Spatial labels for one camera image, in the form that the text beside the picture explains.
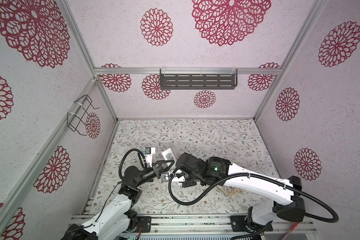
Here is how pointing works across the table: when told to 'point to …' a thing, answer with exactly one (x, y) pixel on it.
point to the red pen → (295, 225)
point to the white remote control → (168, 155)
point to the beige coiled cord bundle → (228, 190)
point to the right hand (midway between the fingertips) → (177, 167)
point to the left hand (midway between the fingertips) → (173, 164)
